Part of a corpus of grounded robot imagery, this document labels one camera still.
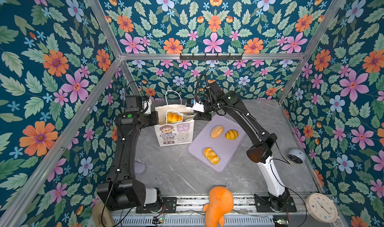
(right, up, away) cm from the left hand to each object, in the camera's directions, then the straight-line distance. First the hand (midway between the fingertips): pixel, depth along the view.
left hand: (157, 113), depth 75 cm
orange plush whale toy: (+32, -41, -8) cm, 52 cm away
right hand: (+19, +1, +4) cm, 20 cm away
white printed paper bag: (+8, -11, +9) cm, 16 cm away
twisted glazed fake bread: (+28, -25, +11) cm, 39 cm away
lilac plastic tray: (+32, -19, +20) cm, 43 cm away
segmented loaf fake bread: (+7, -2, +3) cm, 8 cm away
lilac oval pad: (-13, -31, +9) cm, 35 cm away
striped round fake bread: (+42, -14, +20) cm, 49 cm away
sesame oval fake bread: (+32, -12, +20) cm, 40 cm away
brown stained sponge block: (-24, -48, -7) cm, 54 cm away
